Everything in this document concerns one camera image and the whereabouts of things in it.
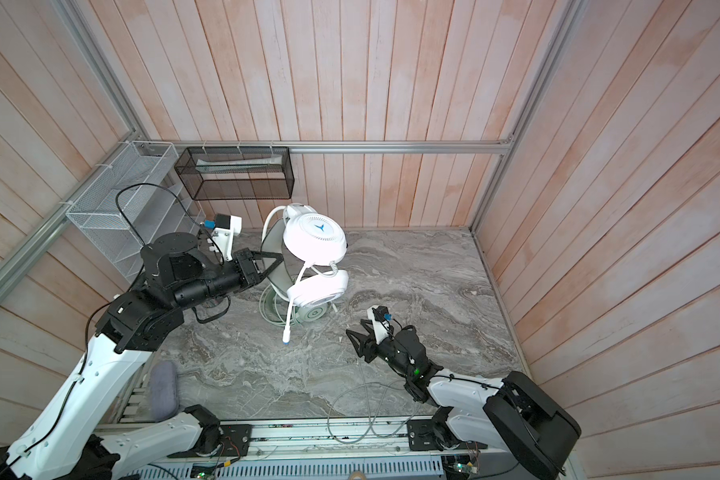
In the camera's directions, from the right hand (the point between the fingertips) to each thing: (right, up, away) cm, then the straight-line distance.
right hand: (357, 327), depth 81 cm
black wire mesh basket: (-43, +50, +23) cm, 70 cm away
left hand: (-15, +17, -24) cm, 33 cm away
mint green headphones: (-15, +3, +8) cm, 17 cm away
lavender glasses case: (-51, -18, -4) cm, 55 cm away
